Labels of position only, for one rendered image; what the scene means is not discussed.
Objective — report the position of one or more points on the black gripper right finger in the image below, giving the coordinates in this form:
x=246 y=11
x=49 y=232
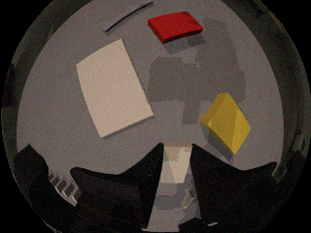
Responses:
x=218 y=184

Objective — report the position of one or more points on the red flat block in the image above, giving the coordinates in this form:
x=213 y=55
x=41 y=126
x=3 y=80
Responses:
x=176 y=26

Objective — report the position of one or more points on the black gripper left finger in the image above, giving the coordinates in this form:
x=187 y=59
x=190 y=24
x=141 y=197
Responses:
x=136 y=187

